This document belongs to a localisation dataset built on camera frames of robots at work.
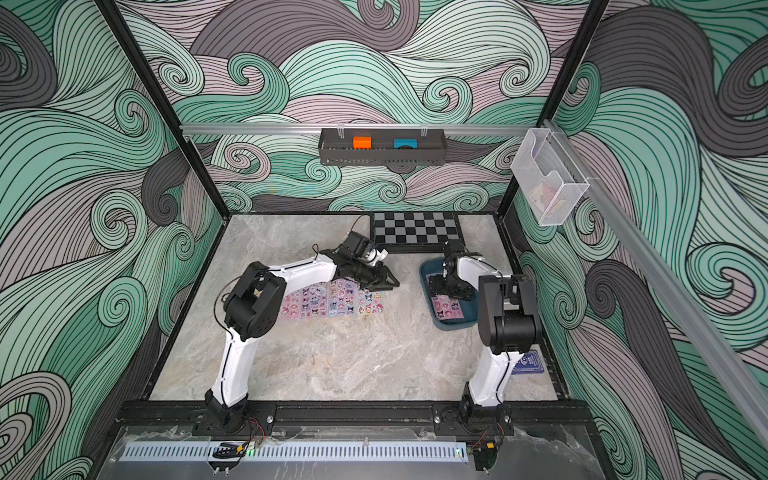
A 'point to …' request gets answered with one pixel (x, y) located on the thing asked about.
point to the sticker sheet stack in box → (447, 307)
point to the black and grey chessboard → (415, 232)
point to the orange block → (362, 142)
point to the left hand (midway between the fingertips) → (398, 282)
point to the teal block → (398, 143)
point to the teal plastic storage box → (435, 266)
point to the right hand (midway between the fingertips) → (450, 296)
